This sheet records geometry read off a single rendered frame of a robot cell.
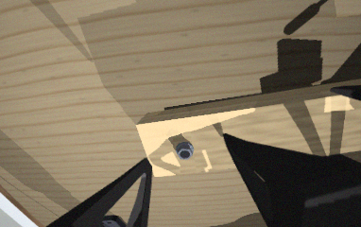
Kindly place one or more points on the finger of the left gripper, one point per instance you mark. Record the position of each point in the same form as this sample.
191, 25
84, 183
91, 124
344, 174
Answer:
353, 91
342, 157

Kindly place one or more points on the grey metal nut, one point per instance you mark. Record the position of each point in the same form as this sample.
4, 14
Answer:
185, 150

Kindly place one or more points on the light wooden slat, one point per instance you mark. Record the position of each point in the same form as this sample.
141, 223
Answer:
321, 123

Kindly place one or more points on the pale yellow flat bar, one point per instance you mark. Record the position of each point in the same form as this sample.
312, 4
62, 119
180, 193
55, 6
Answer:
306, 90

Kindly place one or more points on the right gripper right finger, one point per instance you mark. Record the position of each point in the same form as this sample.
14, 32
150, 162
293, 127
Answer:
306, 190

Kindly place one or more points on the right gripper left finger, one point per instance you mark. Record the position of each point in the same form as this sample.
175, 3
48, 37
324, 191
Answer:
91, 212

